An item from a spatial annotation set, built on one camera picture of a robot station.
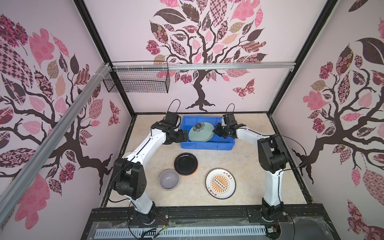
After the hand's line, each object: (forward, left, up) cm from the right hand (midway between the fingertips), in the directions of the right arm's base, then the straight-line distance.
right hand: (212, 128), depth 100 cm
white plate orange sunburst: (-35, -2, -7) cm, 36 cm away
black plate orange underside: (-22, +18, -8) cm, 29 cm away
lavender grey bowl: (-33, +27, -7) cm, 43 cm away
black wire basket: (+23, +48, +26) cm, 60 cm away
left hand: (-14, +21, +6) cm, 26 cm away
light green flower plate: (+2, +8, -6) cm, 10 cm away
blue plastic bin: (-12, -2, 0) cm, 12 cm away
